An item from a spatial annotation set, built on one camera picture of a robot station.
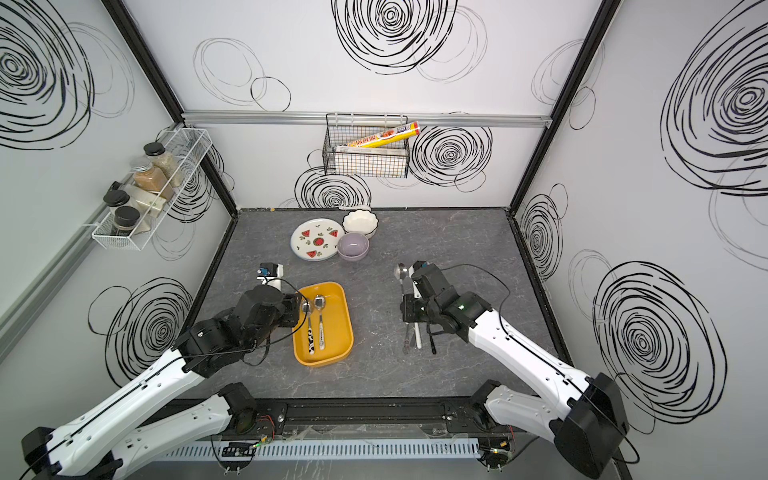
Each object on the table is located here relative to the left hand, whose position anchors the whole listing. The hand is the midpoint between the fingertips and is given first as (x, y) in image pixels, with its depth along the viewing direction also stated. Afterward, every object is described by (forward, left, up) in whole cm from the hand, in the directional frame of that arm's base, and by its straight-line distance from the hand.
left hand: (295, 296), depth 73 cm
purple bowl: (+29, -10, -17) cm, 36 cm away
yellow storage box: (+2, -8, -20) cm, 22 cm away
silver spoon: (+8, -2, -19) cm, 21 cm away
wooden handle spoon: (+9, -25, -2) cm, 27 cm away
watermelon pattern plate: (+35, +5, -20) cm, 40 cm away
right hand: (0, -26, -5) cm, 27 cm away
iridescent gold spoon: (-3, -29, -21) cm, 36 cm away
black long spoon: (-2, -36, -20) cm, 41 cm away
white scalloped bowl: (+44, -11, -19) cm, 49 cm away
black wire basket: (+38, -22, +14) cm, 46 cm away
